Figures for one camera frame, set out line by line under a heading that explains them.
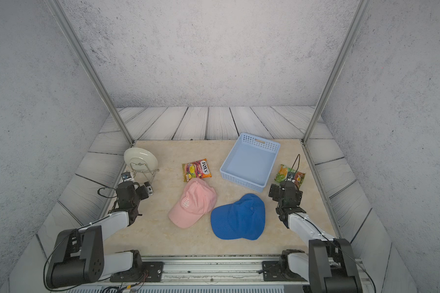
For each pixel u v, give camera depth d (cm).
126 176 79
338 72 88
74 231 46
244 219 79
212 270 74
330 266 41
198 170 104
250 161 108
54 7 69
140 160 93
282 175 101
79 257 42
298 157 121
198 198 87
